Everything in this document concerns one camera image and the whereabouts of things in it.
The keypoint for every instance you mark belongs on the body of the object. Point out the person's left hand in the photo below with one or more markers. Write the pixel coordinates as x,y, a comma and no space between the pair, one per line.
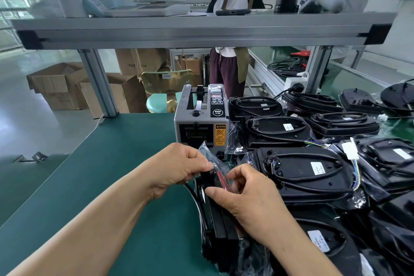
174,166

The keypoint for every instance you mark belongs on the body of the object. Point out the person's right hand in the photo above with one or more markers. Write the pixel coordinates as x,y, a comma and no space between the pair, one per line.
259,204

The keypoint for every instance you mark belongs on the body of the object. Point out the group of bagged black lamps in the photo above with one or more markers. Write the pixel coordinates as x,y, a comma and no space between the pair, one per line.
310,169

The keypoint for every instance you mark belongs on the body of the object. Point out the unbagged black lamps with cables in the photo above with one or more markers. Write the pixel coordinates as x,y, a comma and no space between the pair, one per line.
388,98

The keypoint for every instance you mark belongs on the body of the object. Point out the person's left forearm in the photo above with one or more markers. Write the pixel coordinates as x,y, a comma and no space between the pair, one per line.
90,234

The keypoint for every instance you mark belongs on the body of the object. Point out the person's right forearm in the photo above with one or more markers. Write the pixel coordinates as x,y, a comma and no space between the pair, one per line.
307,253

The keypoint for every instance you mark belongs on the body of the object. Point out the grey tape dispenser machine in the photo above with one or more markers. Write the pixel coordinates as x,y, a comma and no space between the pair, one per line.
197,120

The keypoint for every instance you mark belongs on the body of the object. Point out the green round stool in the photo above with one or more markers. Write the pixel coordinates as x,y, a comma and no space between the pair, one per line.
160,103

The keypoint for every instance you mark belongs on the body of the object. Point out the white power socket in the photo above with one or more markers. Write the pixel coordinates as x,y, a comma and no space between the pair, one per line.
295,85

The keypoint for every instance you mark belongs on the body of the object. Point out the grey metal shelf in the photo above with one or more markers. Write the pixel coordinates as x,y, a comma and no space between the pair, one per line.
207,30

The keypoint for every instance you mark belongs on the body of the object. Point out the white flat scale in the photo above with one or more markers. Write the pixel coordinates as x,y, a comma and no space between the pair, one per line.
152,8

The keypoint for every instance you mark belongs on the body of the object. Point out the black phone on shelf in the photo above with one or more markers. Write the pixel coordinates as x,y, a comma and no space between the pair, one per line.
233,12

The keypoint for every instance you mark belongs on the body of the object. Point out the white handset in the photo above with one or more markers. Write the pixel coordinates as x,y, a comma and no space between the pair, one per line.
95,6

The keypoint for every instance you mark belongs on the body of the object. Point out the black cup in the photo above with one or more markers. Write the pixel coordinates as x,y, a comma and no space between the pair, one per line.
285,5

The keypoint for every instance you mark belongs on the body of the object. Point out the window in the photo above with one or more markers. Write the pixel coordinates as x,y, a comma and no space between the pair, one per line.
11,7

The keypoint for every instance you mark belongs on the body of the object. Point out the metal floor bracket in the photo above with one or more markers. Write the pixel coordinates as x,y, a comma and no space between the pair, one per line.
37,157

